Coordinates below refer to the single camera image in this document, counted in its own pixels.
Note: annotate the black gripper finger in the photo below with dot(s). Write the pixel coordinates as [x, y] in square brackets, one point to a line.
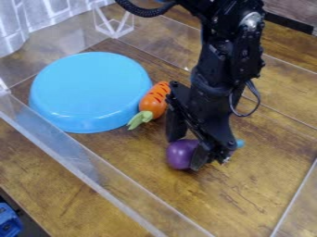
[176, 125]
[200, 158]

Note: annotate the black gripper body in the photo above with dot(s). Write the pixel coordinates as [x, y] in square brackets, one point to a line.
[204, 106]

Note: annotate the purple toy eggplant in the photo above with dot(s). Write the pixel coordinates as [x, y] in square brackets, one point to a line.
[180, 152]

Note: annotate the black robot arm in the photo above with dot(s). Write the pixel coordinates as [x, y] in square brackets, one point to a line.
[230, 54]

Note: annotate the blue round tray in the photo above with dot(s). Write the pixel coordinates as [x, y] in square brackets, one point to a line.
[87, 93]

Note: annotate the orange toy carrot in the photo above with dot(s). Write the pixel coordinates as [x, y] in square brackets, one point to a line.
[152, 105]

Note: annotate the blue object at corner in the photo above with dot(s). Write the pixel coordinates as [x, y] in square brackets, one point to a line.
[11, 224]

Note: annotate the white brick pattern curtain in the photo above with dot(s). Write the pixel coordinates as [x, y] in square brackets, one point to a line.
[24, 16]

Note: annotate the clear acrylic corner bracket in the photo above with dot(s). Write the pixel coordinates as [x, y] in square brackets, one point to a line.
[114, 26]

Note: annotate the clear acrylic enclosure wall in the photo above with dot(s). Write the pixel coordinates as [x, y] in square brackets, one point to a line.
[103, 185]

